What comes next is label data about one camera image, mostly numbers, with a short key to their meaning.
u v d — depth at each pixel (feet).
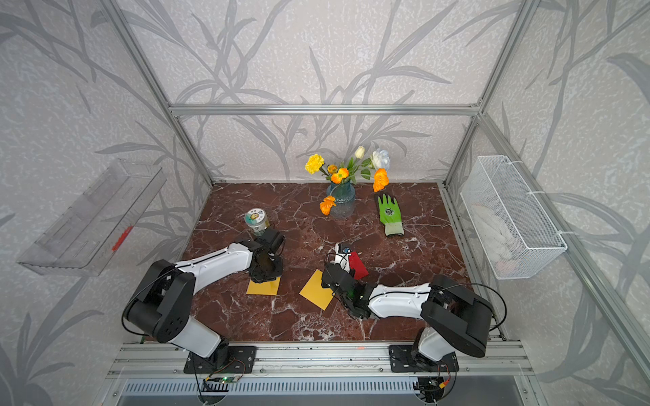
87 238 2.19
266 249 2.40
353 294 2.12
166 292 1.63
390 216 3.55
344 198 3.29
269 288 2.92
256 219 3.17
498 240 2.47
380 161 2.64
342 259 2.37
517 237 1.96
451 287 1.46
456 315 1.43
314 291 2.97
